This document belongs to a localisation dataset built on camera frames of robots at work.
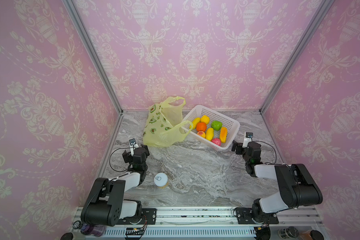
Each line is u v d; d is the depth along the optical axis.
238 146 0.85
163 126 0.95
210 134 1.00
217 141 0.95
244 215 0.73
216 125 1.05
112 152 1.01
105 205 0.43
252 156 0.72
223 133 1.00
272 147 1.02
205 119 1.08
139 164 0.70
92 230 0.59
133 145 0.76
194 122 1.07
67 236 0.62
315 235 0.61
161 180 0.81
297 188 0.45
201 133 1.00
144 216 0.73
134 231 0.73
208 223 0.73
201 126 1.03
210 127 1.08
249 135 0.81
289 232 0.62
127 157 0.78
